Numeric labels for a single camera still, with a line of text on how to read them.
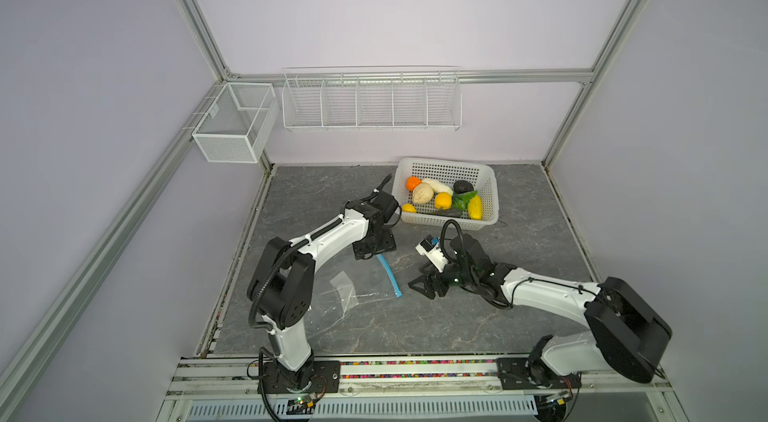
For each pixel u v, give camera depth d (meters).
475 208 1.02
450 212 1.02
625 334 0.43
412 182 1.09
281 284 0.47
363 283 0.88
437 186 1.08
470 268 0.66
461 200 1.06
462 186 1.08
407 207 1.02
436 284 0.72
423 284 0.74
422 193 1.05
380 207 0.73
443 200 1.03
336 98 1.05
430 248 0.74
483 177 1.08
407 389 0.73
